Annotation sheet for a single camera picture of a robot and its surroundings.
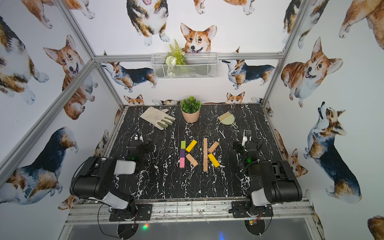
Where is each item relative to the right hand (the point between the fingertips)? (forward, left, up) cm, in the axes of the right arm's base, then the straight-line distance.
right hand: (243, 136), depth 92 cm
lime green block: (-1, +38, -7) cm, 39 cm away
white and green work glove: (+22, +59, -8) cm, 63 cm away
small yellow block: (-2, +33, -8) cm, 34 cm away
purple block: (-7, +38, -8) cm, 40 cm away
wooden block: (0, +24, -7) cm, 25 cm away
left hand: (+1, +63, -1) cm, 63 cm away
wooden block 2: (-2, +18, -9) cm, 20 cm away
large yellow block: (-12, +18, -8) cm, 23 cm away
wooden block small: (-8, +24, -7) cm, 26 cm away
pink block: (-13, +38, -8) cm, 41 cm away
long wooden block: (-12, +32, -7) cm, 34 cm away
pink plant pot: (+18, +34, -2) cm, 38 cm away
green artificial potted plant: (+21, +33, +7) cm, 39 cm away
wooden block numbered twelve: (-15, +23, -7) cm, 29 cm away
